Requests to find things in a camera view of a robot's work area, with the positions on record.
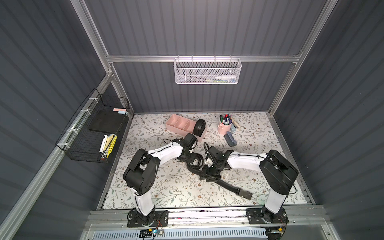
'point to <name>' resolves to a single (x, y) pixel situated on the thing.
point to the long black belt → (199, 127)
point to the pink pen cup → (225, 123)
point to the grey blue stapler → (230, 139)
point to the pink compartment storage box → (182, 126)
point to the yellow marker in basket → (114, 140)
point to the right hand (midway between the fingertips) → (203, 179)
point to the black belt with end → (195, 162)
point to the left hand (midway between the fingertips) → (190, 160)
